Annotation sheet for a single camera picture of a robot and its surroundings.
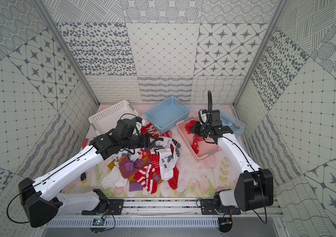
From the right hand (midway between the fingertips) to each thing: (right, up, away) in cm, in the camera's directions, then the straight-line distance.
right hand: (190, 130), depth 84 cm
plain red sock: (-10, -29, -2) cm, 31 cm away
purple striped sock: (-34, -21, -3) cm, 40 cm away
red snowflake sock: (+6, -7, +14) cm, 17 cm away
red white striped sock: (-27, -25, -3) cm, 37 cm away
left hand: (-18, -4, -13) cm, 22 cm away
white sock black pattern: (-14, -13, +8) cm, 20 cm away
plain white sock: (-43, -28, -1) cm, 52 cm away
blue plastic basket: (-17, +9, +33) cm, 38 cm away
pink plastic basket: (+11, -12, +10) cm, 19 cm away
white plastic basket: (-61, +5, +27) cm, 67 cm away
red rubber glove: (-69, -10, +12) cm, 70 cm away
